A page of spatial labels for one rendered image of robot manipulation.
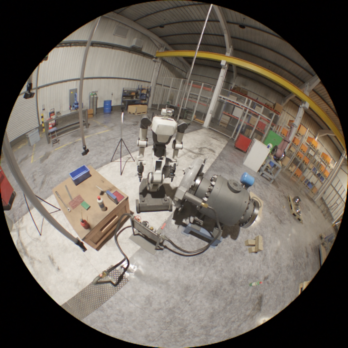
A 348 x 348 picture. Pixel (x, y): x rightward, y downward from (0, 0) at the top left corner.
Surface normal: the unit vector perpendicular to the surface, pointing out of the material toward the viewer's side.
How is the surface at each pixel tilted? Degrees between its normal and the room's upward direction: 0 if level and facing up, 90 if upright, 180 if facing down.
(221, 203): 57
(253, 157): 90
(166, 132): 90
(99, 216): 0
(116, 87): 90
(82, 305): 0
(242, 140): 90
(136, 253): 0
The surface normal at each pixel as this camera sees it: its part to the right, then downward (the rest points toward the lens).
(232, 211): -0.29, 0.05
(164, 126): 0.24, 0.65
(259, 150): -0.54, 0.43
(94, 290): 0.22, -0.76
